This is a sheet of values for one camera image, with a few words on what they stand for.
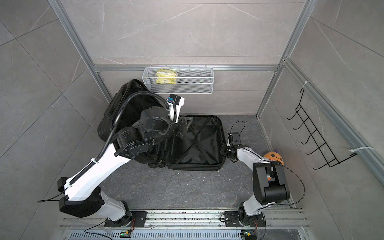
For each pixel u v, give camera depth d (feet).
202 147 3.10
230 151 2.29
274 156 2.83
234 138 2.45
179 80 2.93
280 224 2.40
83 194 1.30
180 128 1.62
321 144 2.05
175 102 1.53
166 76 2.89
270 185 1.48
